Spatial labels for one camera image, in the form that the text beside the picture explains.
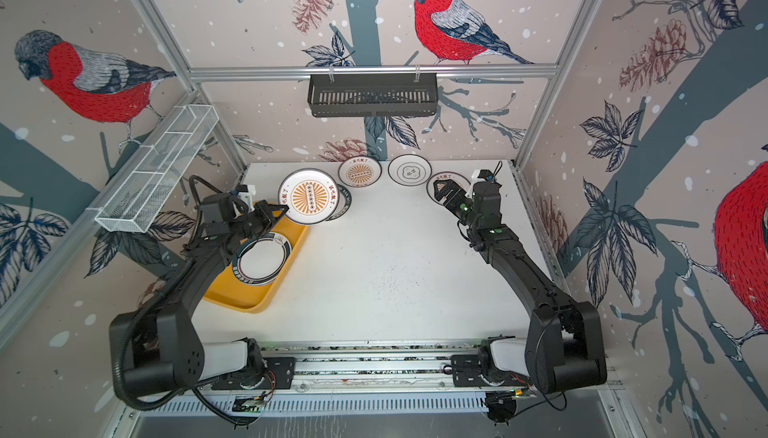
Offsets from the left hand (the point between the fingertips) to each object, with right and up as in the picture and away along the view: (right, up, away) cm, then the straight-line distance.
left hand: (285, 206), depth 82 cm
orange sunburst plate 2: (+17, +12, +36) cm, 41 cm away
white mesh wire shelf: (-33, +6, -8) cm, 34 cm away
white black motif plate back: (+37, +13, +36) cm, 53 cm away
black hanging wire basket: (+26, +38, +22) cm, 51 cm away
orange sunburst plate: (+6, +3, +6) cm, 9 cm away
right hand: (+44, +4, +1) cm, 45 cm away
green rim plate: (+13, 0, +28) cm, 30 cm away
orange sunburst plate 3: (+56, +10, +36) cm, 67 cm away
